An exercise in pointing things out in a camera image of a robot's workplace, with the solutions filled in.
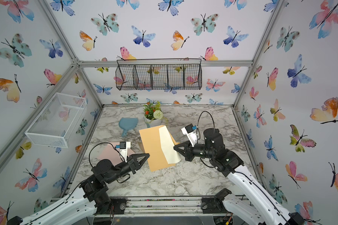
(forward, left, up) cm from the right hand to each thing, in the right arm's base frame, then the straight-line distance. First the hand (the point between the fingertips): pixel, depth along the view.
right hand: (177, 146), depth 64 cm
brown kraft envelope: (+2, +12, +1) cm, 12 cm away
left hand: (-3, +13, -4) cm, 14 cm away
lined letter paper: (+12, +23, -23) cm, 35 cm away
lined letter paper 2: (0, +4, 0) cm, 4 cm away
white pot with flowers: (+30, +17, -14) cm, 37 cm away
